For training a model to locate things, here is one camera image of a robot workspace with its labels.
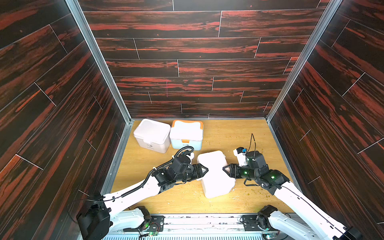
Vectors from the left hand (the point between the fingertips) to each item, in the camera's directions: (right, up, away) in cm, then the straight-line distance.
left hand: (206, 172), depth 74 cm
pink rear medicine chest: (-32, +18, +19) cm, 42 cm away
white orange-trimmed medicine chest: (-11, +20, +19) cm, 30 cm away
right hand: (+12, +2, +4) cm, 13 cm away
